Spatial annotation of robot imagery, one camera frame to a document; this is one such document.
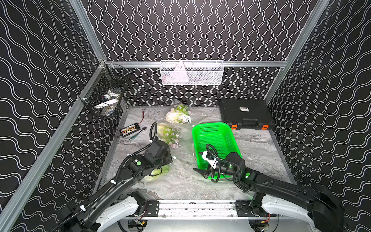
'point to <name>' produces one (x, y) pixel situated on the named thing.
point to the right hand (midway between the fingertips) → (197, 158)
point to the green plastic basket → (220, 136)
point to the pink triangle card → (179, 75)
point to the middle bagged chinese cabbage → (177, 136)
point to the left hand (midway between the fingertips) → (171, 153)
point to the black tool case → (247, 114)
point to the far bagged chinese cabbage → (179, 112)
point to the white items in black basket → (107, 106)
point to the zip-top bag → (184, 158)
